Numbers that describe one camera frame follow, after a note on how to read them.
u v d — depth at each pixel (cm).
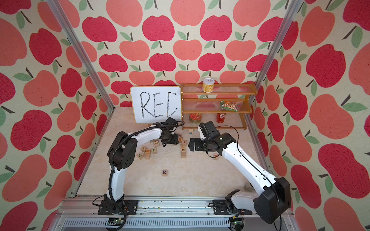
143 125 105
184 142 98
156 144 96
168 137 84
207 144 56
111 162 57
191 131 104
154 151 93
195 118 108
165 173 84
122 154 55
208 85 87
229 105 95
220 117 103
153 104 98
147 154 93
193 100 120
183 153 94
